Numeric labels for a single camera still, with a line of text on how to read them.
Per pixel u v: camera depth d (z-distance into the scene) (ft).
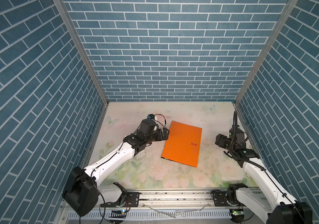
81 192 1.29
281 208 1.31
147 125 1.96
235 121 2.32
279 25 2.54
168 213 2.32
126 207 2.33
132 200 2.43
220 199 2.42
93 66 3.23
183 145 3.18
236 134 2.03
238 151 1.98
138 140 1.97
